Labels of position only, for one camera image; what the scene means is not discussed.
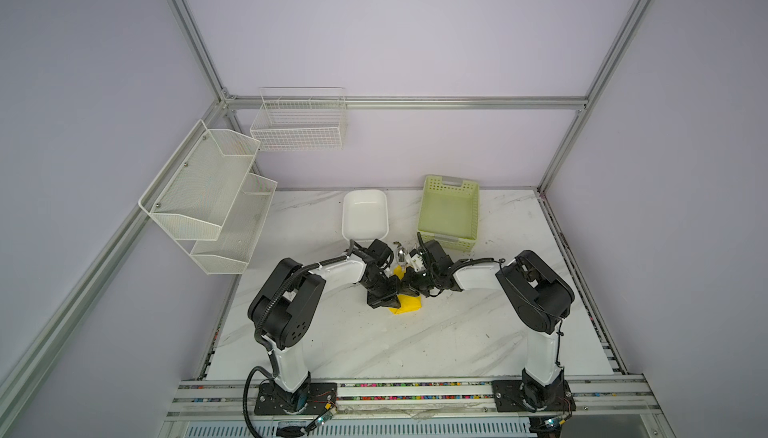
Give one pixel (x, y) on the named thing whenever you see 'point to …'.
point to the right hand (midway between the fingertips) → (392, 290)
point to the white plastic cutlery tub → (365, 217)
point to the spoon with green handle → (401, 254)
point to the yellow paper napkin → (406, 303)
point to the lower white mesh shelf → (230, 252)
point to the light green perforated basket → (448, 212)
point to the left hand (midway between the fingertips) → (399, 306)
